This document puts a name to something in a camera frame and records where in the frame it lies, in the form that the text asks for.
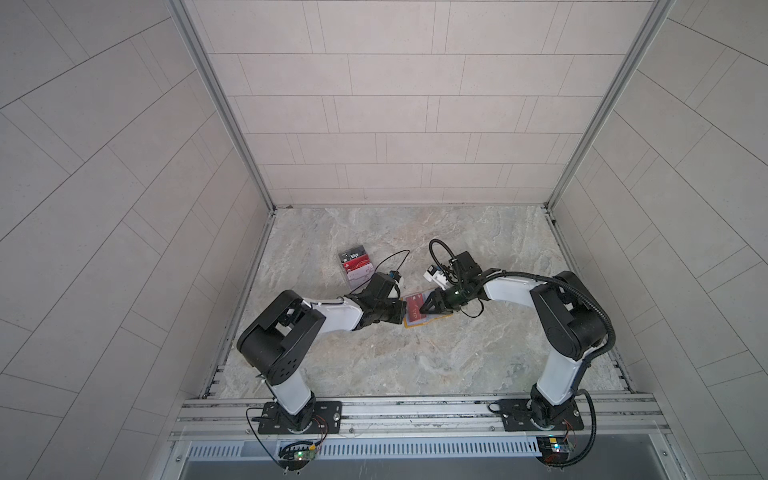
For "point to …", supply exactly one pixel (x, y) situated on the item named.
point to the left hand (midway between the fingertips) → (413, 309)
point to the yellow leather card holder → (429, 316)
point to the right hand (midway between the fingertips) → (423, 311)
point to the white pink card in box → (361, 272)
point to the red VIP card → (414, 304)
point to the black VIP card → (353, 253)
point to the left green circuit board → (296, 454)
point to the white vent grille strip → (373, 448)
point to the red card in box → (356, 262)
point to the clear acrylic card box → (353, 283)
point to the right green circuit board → (553, 449)
